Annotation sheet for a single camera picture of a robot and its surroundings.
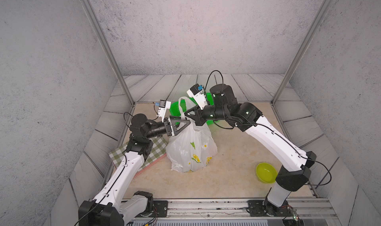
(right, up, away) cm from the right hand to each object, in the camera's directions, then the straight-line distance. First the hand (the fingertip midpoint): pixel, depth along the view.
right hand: (185, 114), depth 61 cm
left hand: (+1, -5, +2) cm, 5 cm away
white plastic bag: (+4, -16, +9) cm, 19 cm away
